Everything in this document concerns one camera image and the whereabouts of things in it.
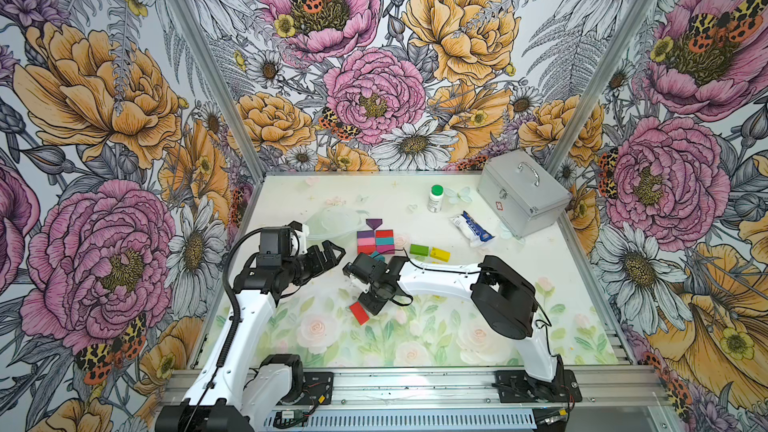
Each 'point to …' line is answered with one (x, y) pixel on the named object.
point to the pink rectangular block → (366, 241)
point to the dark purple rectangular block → (366, 233)
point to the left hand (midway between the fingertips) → (333, 268)
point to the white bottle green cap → (436, 198)
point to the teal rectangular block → (385, 241)
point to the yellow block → (440, 254)
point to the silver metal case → (521, 193)
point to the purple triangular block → (374, 222)
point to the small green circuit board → (288, 418)
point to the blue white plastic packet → (473, 232)
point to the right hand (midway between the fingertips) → (375, 305)
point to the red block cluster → (359, 312)
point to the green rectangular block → (419, 250)
